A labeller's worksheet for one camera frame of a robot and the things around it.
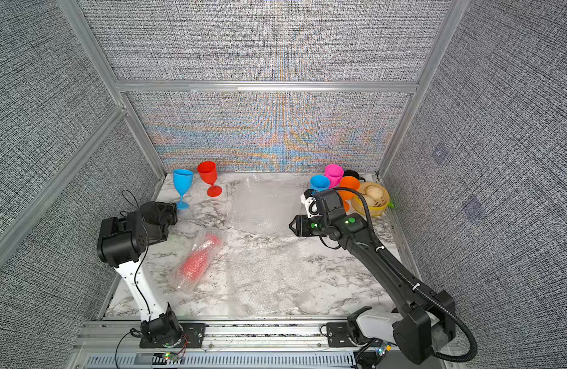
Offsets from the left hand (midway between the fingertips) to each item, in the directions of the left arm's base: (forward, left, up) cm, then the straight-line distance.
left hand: (180, 197), depth 104 cm
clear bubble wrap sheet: (-2, -38, -5) cm, 38 cm away
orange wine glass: (-1, -75, +7) cm, 76 cm away
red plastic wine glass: (+6, -14, +10) cm, 19 cm away
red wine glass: (-28, -16, +2) cm, 32 cm away
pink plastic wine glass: (+3, -70, +9) cm, 70 cm away
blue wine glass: (+3, -3, +8) cm, 9 cm away
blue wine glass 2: (-2, -62, +9) cm, 63 cm away
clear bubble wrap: (-38, -40, -5) cm, 56 cm away
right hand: (-26, -50, +17) cm, 59 cm away
